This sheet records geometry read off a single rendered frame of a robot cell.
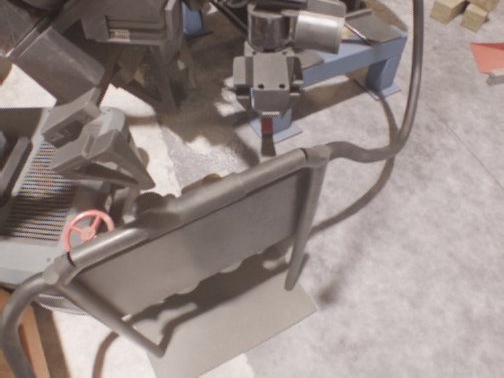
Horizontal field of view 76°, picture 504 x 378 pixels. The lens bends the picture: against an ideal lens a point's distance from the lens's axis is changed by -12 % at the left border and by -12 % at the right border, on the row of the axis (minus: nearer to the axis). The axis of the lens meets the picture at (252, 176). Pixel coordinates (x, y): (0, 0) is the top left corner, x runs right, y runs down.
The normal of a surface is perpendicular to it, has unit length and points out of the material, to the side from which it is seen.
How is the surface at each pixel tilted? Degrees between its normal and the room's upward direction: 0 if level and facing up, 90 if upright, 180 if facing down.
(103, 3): 90
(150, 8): 90
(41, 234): 0
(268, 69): 0
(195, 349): 0
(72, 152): 30
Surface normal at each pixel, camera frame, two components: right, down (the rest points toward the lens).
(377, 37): 0.00, -0.58
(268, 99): 0.00, 0.81
